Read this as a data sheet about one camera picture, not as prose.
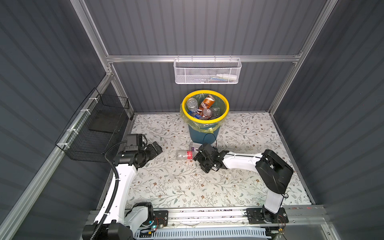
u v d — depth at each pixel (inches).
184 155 36.9
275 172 19.4
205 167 31.8
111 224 15.0
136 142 23.4
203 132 32.7
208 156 28.0
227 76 34.2
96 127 29.4
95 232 14.1
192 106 32.5
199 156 32.3
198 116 34.0
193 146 38.5
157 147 27.9
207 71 48.5
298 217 29.1
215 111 35.2
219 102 36.1
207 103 34.9
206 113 34.5
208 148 28.0
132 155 20.7
